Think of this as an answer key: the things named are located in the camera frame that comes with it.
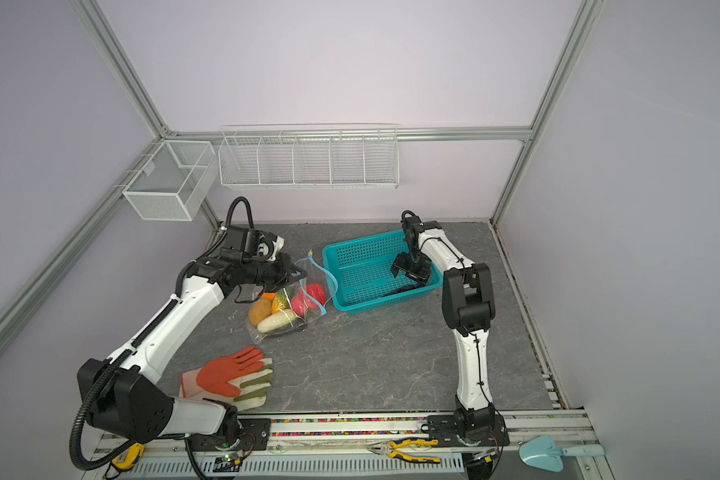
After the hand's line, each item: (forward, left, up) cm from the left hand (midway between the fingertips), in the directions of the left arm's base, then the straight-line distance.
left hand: (307, 276), depth 77 cm
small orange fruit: (-6, +9, +1) cm, 10 cm away
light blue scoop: (-40, -55, -21) cm, 71 cm away
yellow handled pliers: (-36, -19, -21) cm, 46 cm away
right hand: (+9, -28, -19) cm, 35 cm away
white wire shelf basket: (+48, -15, +3) cm, 51 cm away
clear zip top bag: (+6, -1, -7) cm, 10 cm away
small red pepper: (+2, -1, -11) cm, 11 cm away
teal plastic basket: (+13, -13, -22) cm, 29 cm away
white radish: (-4, +12, -17) cm, 21 cm away
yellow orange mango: (+1, +18, -19) cm, 26 cm away
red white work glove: (-18, +21, -22) cm, 35 cm away
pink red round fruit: (-3, +2, -8) cm, 9 cm away
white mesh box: (+40, +49, +1) cm, 63 cm away
